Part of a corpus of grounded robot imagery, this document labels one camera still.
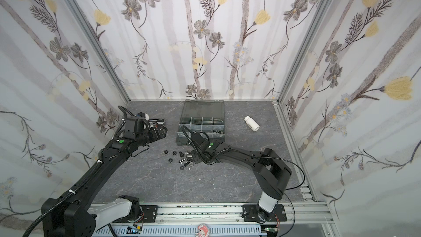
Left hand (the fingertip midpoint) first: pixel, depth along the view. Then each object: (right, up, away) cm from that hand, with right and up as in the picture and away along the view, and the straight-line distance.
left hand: (162, 130), depth 81 cm
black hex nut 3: (+3, -15, +13) cm, 20 cm away
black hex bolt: (+8, -15, +11) cm, 20 cm away
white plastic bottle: (+51, +2, +23) cm, 56 cm away
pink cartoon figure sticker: (+22, -41, -14) cm, 48 cm away
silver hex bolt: (+12, -15, +10) cm, 22 cm away
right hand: (+18, -12, +3) cm, 22 cm away
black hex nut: (-2, -14, +12) cm, 18 cm away
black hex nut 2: (+1, -18, +9) cm, 20 cm away
